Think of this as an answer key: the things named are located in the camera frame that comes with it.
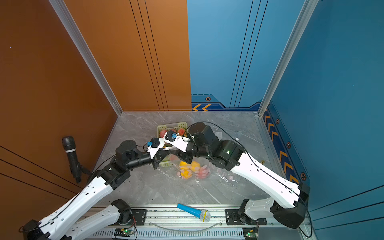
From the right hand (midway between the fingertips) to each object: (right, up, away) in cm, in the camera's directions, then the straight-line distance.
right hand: (174, 144), depth 61 cm
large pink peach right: (-2, +4, +42) cm, 42 cm away
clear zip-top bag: (-3, -18, +22) cm, 29 cm away
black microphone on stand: (-48, 0, +5) cm, 48 cm away
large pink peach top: (-14, +3, +40) cm, 43 cm away
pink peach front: (+13, -16, +15) cm, 26 cm away
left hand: (-2, -3, +7) cm, 8 cm away
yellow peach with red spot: (+8, -13, +14) cm, 21 cm away
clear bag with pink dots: (+25, -21, +25) cm, 41 cm away
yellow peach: (+1, -13, +18) cm, 22 cm away
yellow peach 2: (+3, -19, +19) cm, 27 cm away
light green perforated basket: (-12, +7, +42) cm, 44 cm away
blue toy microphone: (+13, -35, +10) cm, 39 cm away
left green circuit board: (-24, -43, +9) cm, 50 cm away
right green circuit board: (+35, -44, +10) cm, 57 cm away
